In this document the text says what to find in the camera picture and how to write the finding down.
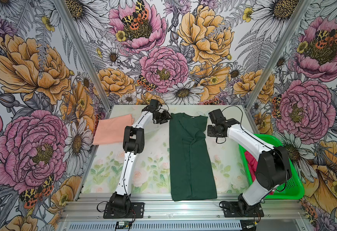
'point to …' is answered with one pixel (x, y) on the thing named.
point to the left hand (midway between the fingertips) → (170, 121)
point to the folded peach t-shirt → (112, 130)
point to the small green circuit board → (123, 224)
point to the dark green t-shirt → (192, 173)
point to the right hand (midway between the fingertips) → (212, 134)
